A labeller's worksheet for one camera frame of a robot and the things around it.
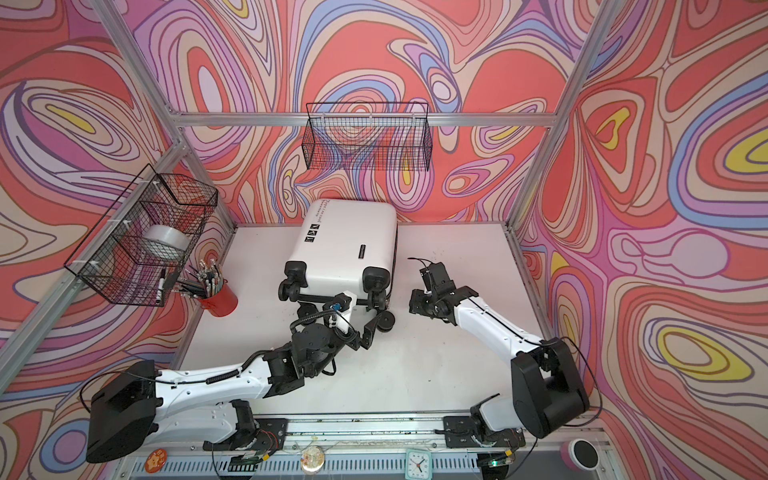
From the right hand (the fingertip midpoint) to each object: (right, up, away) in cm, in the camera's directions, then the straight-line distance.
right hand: (419, 310), depth 88 cm
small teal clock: (-3, -32, -20) cm, 38 cm away
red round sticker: (-65, -32, -18) cm, 75 cm away
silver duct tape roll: (-65, +22, -14) cm, 70 cm away
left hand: (-14, +3, -14) cm, 20 cm away
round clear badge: (-28, -33, -18) cm, 46 cm away
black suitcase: (-23, +19, -1) cm, 30 cm away
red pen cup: (-62, +1, +4) cm, 62 cm away
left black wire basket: (-74, +14, -19) cm, 77 cm away
